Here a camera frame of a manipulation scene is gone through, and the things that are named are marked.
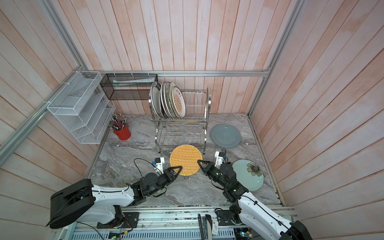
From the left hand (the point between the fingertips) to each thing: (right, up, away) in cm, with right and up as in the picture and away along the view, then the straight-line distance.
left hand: (182, 172), depth 76 cm
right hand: (+8, +5, +1) cm, 9 cm away
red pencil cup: (-42, +19, +27) cm, 54 cm away
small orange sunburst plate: (-2, +39, +10) cm, 40 cm away
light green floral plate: (+40, -5, +12) cm, 42 cm away
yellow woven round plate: (+2, +7, +5) cm, 9 cm away
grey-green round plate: (+31, +17, +33) cm, 49 cm away
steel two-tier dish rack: (+4, +20, +28) cm, 35 cm away
